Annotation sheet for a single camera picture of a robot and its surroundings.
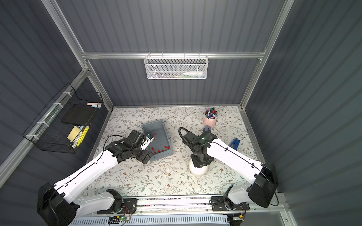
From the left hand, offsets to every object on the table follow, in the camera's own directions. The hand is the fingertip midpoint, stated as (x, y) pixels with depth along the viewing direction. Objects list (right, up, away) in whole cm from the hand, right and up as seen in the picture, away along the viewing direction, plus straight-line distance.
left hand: (145, 151), depth 80 cm
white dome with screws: (+31, -12, +1) cm, 33 cm away
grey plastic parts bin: (+6, -1, +17) cm, 18 cm away
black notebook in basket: (-36, +21, -2) cm, 42 cm away
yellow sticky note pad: (-32, +11, -10) cm, 36 cm away
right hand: (+31, -6, -6) cm, 32 cm away
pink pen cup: (+41, +19, +19) cm, 50 cm away
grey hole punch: (+40, +12, +22) cm, 47 cm away
